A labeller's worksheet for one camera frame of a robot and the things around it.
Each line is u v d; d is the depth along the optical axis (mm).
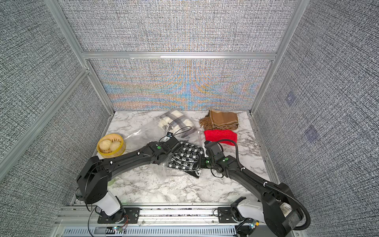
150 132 1074
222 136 1016
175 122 1058
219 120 1097
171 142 653
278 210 404
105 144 943
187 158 855
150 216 747
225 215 731
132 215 735
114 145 941
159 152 586
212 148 638
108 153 940
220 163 606
